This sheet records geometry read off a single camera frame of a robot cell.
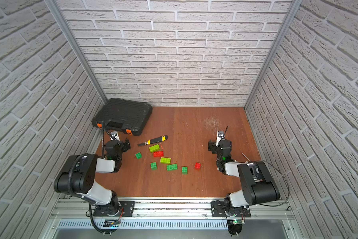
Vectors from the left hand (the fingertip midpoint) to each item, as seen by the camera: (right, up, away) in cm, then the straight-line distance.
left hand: (120, 137), depth 93 cm
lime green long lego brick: (+22, -8, +1) cm, 23 cm away
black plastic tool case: (-4, +15, +17) cm, 22 cm away
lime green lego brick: (+30, -14, -4) cm, 33 cm away
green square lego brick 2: (+42, -18, -10) cm, 47 cm away
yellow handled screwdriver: (+80, -11, 0) cm, 81 cm away
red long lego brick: (+25, -11, -1) cm, 27 cm away
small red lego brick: (+50, -16, -8) cm, 53 cm away
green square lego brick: (+24, -16, -8) cm, 30 cm away
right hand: (+65, -2, 0) cm, 65 cm away
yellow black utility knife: (+24, -2, +7) cm, 25 cm away
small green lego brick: (+13, -11, -2) cm, 17 cm away
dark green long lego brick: (+34, -17, -7) cm, 39 cm away
